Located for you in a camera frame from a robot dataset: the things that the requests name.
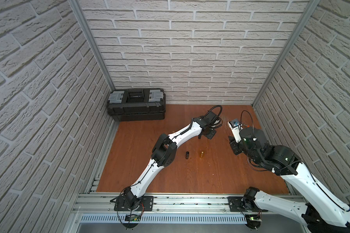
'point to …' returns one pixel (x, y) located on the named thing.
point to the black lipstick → (187, 155)
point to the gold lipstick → (201, 154)
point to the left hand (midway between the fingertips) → (213, 132)
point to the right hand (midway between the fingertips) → (235, 135)
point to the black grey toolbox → (137, 104)
